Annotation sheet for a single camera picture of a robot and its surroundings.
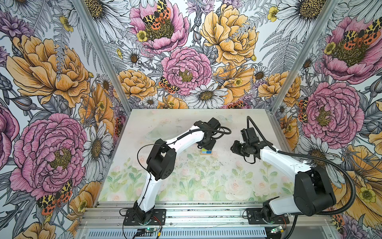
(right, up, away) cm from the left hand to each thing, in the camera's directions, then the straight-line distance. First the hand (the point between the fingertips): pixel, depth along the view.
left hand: (205, 149), depth 91 cm
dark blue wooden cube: (+3, -3, +5) cm, 6 cm away
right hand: (+16, -2, -2) cm, 16 cm away
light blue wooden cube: (0, -3, +5) cm, 6 cm away
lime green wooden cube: (-2, +1, -7) cm, 7 cm away
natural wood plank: (-2, -4, +6) cm, 7 cm away
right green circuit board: (+33, -35, -19) cm, 51 cm away
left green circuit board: (-27, -35, -20) cm, 48 cm away
